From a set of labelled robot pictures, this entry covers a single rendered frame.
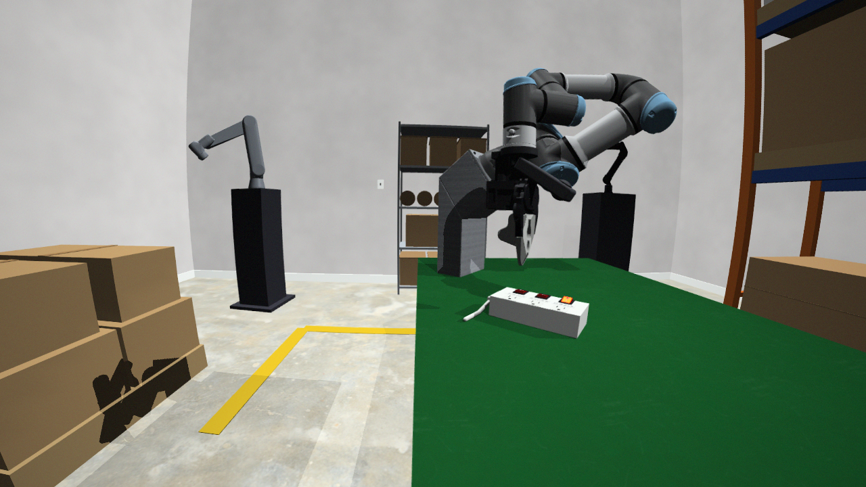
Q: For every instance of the white power strip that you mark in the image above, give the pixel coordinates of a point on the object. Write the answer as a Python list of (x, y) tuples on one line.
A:
[(559, 315)]

